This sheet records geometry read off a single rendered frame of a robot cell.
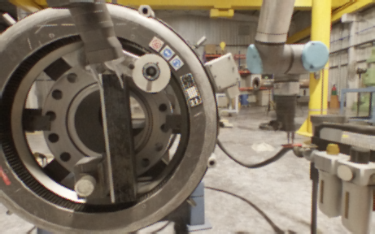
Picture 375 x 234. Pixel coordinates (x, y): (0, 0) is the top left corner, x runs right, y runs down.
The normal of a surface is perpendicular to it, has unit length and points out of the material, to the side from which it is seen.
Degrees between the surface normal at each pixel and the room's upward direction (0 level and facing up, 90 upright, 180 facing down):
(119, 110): 90
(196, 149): 90
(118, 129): 90
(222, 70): 90
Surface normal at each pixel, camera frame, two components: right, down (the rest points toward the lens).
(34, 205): 0.17, 0.08
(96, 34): -0.04, 0.61
